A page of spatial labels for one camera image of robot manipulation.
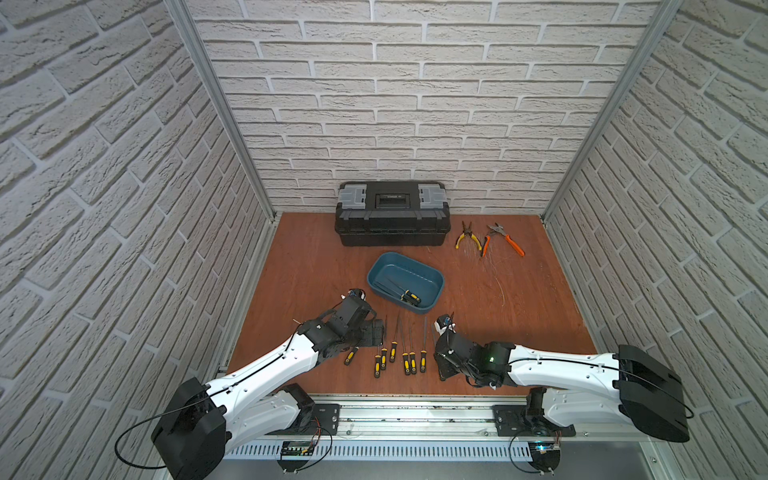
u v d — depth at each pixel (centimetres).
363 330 71
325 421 73
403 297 95
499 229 115
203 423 39
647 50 74
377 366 81
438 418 76
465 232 114
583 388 47
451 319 74
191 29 72
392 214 98
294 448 73
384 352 85
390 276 100
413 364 81
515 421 74
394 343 86
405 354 83
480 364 61
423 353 85
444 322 74
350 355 83
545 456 69
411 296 95
